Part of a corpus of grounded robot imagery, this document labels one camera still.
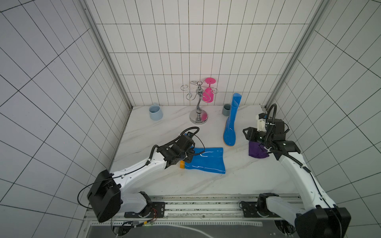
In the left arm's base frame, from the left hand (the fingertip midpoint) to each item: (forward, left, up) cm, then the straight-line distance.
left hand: (185, 154), depth 82 cm
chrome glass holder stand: (+36, -9, -10) cm, 38 cm away
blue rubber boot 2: (+19, -29, -7) cm, 35 cm away
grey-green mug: (+38, -29, -4) cm, 48 cm away
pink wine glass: (+44, -15, +7) cm, 47 cm away
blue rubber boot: (+2, -14, -11) cm, 18 cm away
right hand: (+11, -34, +11) cm, 38 cm away
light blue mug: (+36, +24, -6) cm, 44 cm away
